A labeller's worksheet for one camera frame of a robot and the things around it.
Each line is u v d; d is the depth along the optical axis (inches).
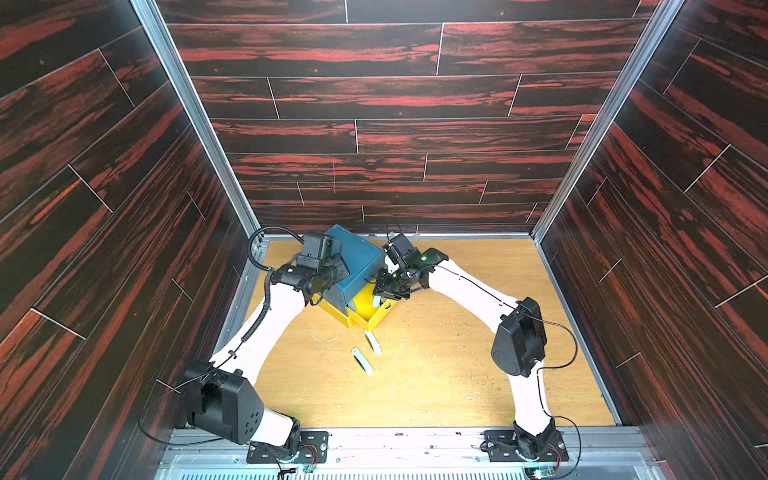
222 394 15.9
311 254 23.8
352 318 34.8
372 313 32.6
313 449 28.3
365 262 33.2
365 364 34.7
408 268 25.9
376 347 35.8
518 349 20.3
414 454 28.6
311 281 22.2
